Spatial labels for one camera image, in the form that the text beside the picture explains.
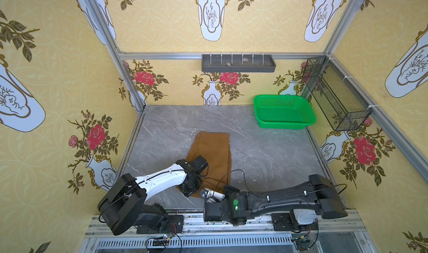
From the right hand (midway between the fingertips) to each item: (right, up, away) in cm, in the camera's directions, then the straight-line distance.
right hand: (223, 201), depth 72 cm
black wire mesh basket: (+54, +42, +4) cm, 69 cm away
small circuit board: (-27, -17, -1) cm, 32 cm away
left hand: (-12, -1, +12) cm, 17 cm away
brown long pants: (-4, +19, +23) cm, 30 cm away
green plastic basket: (+44, +42, +45) cm, 75 cm away
